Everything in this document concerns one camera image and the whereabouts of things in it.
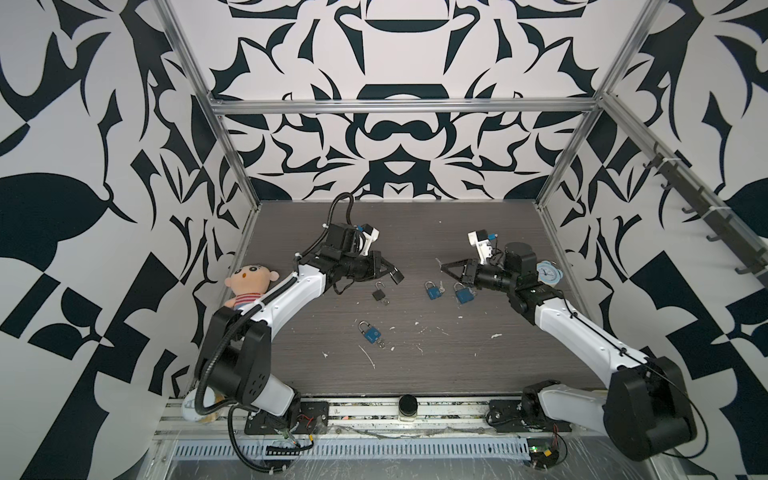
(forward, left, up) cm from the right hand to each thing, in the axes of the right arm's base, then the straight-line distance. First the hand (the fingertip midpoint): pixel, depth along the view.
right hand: (445, 267), depth 77 cm
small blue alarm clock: (+9, -36, -18) cm, 42 cm away
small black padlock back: (+4, +18, -21) cm, 27 cm away
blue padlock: (+4, 0, -21) cm, 21 cm away
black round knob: (-29, +10, -12) cm, 33 cm away
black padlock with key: (+2, +11, -6) cm, 13 cm away
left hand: (+3, +12, -3) cm, 13 cm away
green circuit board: (-37, -21, -23) cm, 48 cm away
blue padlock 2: (+3, -9, -20) cm, 22 cm away
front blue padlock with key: (-9, +20, -20) cm, 29 cm away
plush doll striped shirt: (+3, +56, -12) cm, 57 cm away
